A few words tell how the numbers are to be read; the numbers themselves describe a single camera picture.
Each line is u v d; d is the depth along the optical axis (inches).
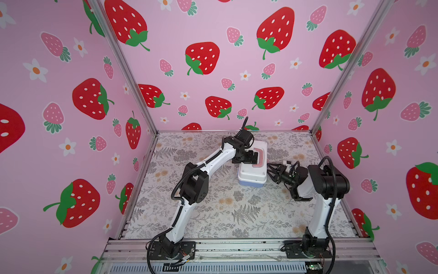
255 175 33.8
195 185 22.0
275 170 34.7
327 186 21.8
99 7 26.6
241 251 29.5
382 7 27.1
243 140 29.5
